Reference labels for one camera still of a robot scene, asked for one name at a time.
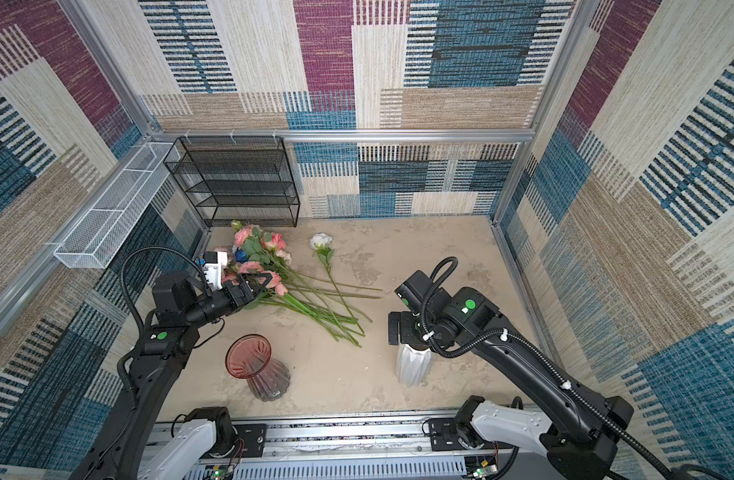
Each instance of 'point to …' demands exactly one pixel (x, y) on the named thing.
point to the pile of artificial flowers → (320, 301)
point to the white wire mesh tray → (94, 240)
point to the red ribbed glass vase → (250, 357)
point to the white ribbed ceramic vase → (413, 365)
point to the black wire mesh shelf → (237, 181)
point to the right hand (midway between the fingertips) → (411, 340)
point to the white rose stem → (322, 242)
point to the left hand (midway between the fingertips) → (264, 278)
